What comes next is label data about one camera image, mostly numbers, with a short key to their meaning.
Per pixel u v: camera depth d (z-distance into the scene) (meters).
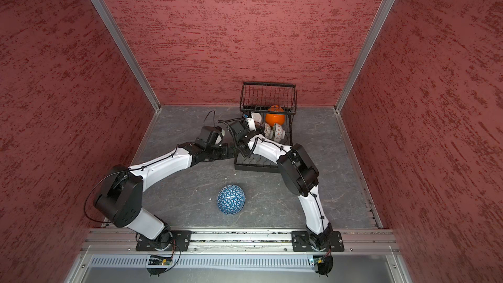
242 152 0.68
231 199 0.82
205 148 0.69
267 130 0.97
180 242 0.74
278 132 0.96
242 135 0.76
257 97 1.21
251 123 0.85
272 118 1.06
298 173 0.58
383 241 0.76
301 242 0.74
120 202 0.44
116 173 0.45
